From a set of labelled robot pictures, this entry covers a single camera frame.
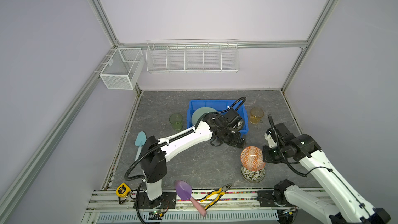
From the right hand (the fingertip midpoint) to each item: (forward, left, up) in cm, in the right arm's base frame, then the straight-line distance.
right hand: (265, 158), depth 72 cm
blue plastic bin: (+41, +36, -9) cm, 55 cm away
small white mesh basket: (+52, +82, +12) cm, 98 cm away
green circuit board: (-21, +52, -16) cm, 59 cm away
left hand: (+5, +13, +3) cm, 14 cm away
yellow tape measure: (-12, +69, -12) cm, 71 cm away
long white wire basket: (+59, +36, +18) cm, 71 cm away
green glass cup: (+29, +48, -10) cm, 57 cm away
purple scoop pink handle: (-11, +39, -15) cm, 43 cm away
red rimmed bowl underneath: (+2, +5, -5) cm, 7 cm away
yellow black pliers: (-12, +21, -13) cm, 27 cm away
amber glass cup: (+32, -5, -10) cm, 34 cm away
